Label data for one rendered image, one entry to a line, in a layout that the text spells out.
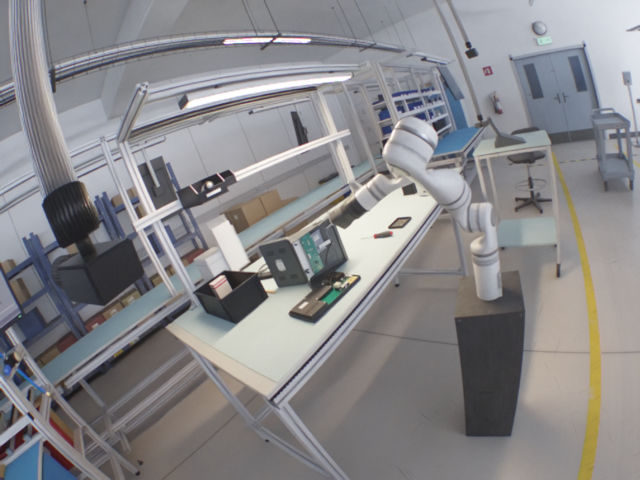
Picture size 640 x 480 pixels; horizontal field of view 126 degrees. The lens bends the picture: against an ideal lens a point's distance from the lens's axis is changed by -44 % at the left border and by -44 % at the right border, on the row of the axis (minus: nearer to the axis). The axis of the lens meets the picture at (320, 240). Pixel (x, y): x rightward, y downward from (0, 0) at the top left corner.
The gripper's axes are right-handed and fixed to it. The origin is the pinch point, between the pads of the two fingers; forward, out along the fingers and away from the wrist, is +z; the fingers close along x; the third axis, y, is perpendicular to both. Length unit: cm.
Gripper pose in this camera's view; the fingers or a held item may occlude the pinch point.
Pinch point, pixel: (322, 226)
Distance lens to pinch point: 102.8
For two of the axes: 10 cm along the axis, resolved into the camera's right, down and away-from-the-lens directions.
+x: 6.9, 2.9, 6.6
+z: -6.9, 5.5, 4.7
